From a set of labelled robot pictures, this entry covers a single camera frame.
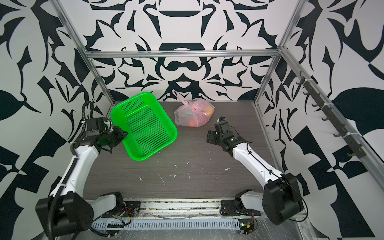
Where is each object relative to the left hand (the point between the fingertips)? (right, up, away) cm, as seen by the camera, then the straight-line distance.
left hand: (125, 130), depth 82 cm
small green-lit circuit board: (+61, -44, -11) cm, 77 cm away
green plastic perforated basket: (+11, +2, +7) cm, 13 cm away
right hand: (+47, -2, +4) cm, 47 cm away
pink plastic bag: (+38, +10, +14) cm, 42 cm away
